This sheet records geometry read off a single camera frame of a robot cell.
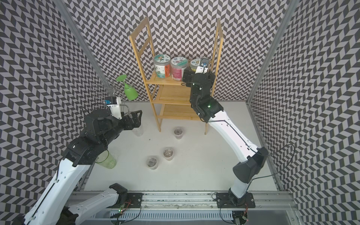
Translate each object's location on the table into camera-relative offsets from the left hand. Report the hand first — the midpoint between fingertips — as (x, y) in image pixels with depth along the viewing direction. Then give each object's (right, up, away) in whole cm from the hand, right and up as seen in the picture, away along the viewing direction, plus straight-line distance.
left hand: (132, 114), depth 63 cm
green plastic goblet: (-15, +15, +35) cm, 41 cm away
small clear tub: (+19, -12, +30) cm, 38 cm away
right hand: (+31, +20, +2) cm, 37 cm away
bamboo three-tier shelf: (+15, +9, +16) cm, 24 cm away
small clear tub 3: (+4, -28, +18) cm, 34 cm away
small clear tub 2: (+14, -24, +21) cm, 35 cm away
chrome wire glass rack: (-39, +19, +53) cm, 68 cm away
